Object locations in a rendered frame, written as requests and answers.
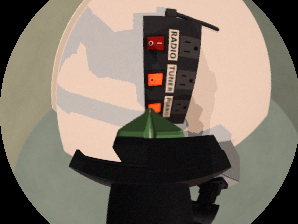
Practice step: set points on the black power strip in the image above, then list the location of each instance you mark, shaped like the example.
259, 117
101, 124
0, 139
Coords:
171, 50

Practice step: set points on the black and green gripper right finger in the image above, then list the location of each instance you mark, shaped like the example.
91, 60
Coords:
162, 128

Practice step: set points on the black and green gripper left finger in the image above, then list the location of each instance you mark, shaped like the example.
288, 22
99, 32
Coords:
137, 127

